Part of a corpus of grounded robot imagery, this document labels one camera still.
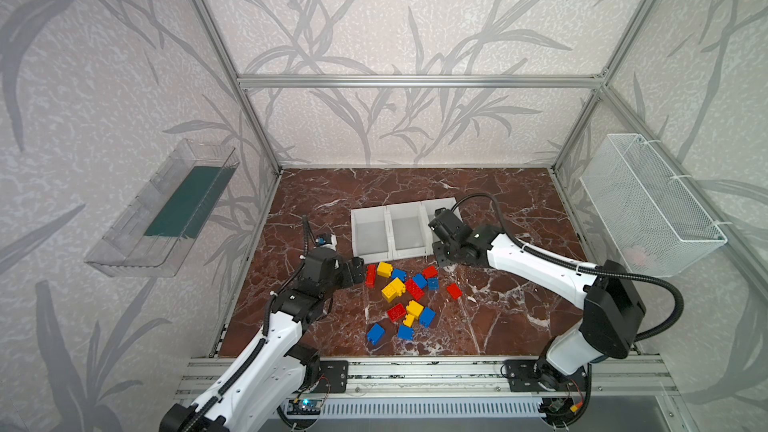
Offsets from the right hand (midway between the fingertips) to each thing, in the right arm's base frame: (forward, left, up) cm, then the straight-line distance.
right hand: (442, 242), depth 86 cm
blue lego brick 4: (-23, +19, -9) cm, 31 cm away
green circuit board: (-38, +35, -12) cm, 53 cm away
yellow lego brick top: (-4, +17, -9) cm, 20 cm away
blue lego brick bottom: (-22, +11, -11) cm, 27 cm away
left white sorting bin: (+9, +22, -10) cm, 26 cm away
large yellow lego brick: (-11, +14, -8) cm, 20 cm away
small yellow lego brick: (-18, +10, -10) cm, 23 cm away
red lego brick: (-5, +3, -9) cm, 11 cm away
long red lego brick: (-6, +21, -10) cm, 24 cm away
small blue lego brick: (-8, +2, -10) cm, 13 cm away
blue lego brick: (-5, +13, -11) cm, 18 cm away
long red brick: (-11, +8, -10) cm, 17 cm away
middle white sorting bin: (+8, +10, -7) cm, 15 cm away
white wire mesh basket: (-8, -42, +23) cm, 49 cm away
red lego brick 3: (-16, +13, -11) cm, 24 cm away
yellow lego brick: (-16, +8, -9) cm, 20 cm away
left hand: (-4, +25, +1) cm, 25 cm away
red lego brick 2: (-10, -4, -12) cm, 16 cm away
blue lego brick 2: (-8, +6, -10) cm, 14 cm away
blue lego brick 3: (-18, +5, -10) cm, 21 cm away
